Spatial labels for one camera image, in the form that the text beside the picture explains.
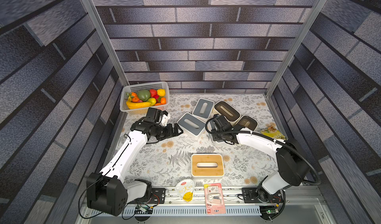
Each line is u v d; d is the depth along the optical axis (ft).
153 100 3.41
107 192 1.29
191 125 3.26
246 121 3.20
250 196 2.38
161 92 3.73
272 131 3.09
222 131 2.24
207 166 2.61
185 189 2.24
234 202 2.43
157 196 2.41
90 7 2.41
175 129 2.30
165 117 2.44
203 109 3.53
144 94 3.50
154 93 3.71
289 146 1.45
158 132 2.15
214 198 2.34
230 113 3.29
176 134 2.25
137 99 3.61
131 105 3.37
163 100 3.58
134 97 3.61
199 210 2.55
